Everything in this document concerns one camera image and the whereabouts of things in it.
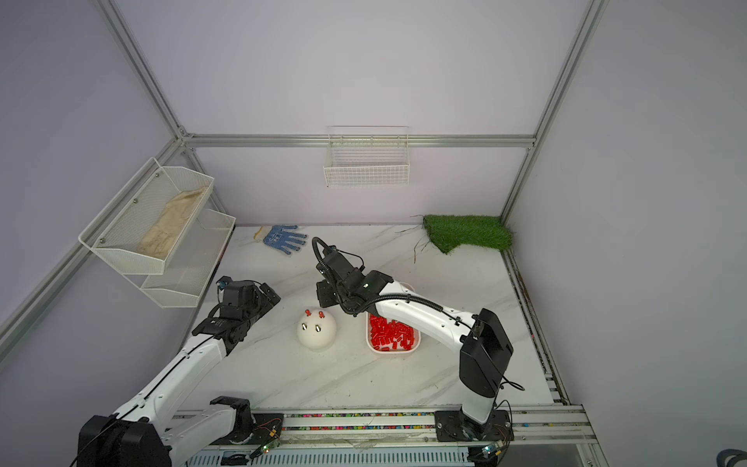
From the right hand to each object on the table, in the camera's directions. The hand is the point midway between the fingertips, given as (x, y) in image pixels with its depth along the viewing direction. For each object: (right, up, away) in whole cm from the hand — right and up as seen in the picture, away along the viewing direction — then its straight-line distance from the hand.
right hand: (327, 293), depth 79 cm
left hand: (-20, -4, +6) cm, 21 cm away
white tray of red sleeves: (+18, -15, +9) cm, 25 cm away
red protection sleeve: (-6, -6, +3) cm, 9 cm away
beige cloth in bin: (-43, +17, -2) cm, 47 cm away
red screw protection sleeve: (-2, -7, +3) cm, 7 cm away
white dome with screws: (-3, -10, +1) cm, 11 cm away
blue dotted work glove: (-29, +18, +38) cm, 51 cm away
